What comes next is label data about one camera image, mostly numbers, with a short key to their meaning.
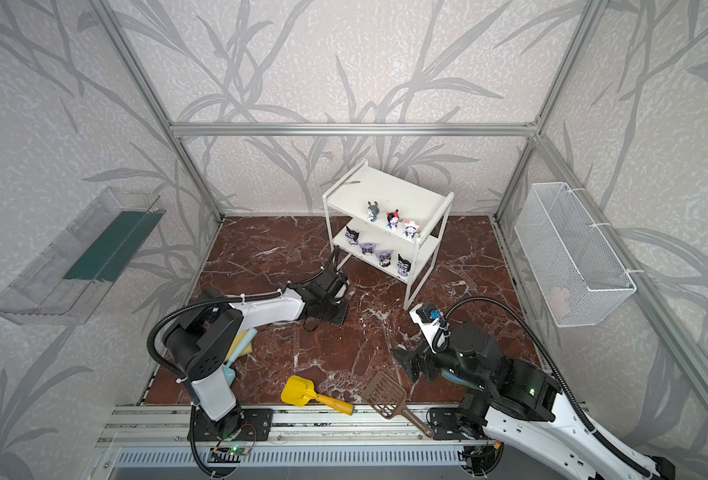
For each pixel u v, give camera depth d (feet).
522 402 1.44
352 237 2.90
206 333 1.63
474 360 1.52
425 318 1.80
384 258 2.70
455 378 1.78
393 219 2.32
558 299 2.41
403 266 2.63
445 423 2.43
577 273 2.00
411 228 2.23
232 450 2.32
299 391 2.57
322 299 2.41
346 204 2.60
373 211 2.37
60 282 2.08
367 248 2.82
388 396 2.57
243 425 2.36
